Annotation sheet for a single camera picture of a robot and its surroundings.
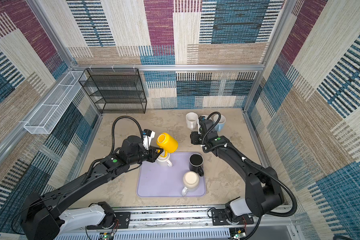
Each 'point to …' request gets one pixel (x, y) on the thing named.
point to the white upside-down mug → (163, 161)
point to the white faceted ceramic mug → (191, 120)
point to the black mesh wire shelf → (115, 90)
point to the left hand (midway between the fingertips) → (163, 148)
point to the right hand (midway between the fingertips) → (195, 137)
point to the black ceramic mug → (196, 162)
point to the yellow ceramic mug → (167, 142)
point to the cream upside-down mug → (190, 182)
